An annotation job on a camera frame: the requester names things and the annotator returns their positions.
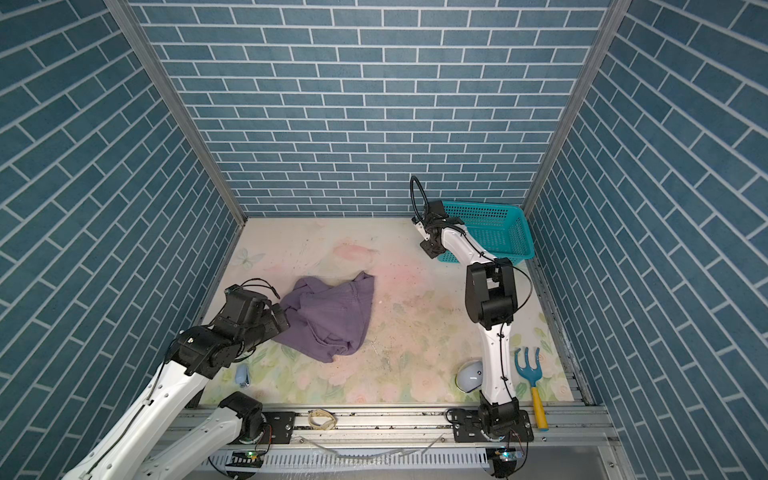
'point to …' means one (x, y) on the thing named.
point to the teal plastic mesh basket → (502, 229)
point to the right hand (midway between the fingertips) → (435, 241)
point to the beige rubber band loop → (330, 425)
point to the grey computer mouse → (470, 375)
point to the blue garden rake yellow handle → (534, 373)
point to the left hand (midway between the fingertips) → (276, 321)
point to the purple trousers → (327, 322)
